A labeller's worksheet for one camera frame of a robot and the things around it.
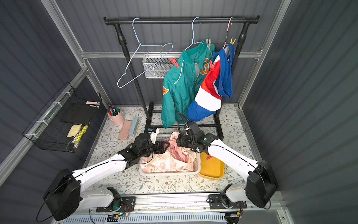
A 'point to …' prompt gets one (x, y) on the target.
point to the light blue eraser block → (134, 125)
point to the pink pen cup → (115, 115)
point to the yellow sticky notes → (73, 130)
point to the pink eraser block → (124, 131)
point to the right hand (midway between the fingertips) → (181, 141)
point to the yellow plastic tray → (211, 168)
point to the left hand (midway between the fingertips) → (165, 143)
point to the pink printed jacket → (174, 158)
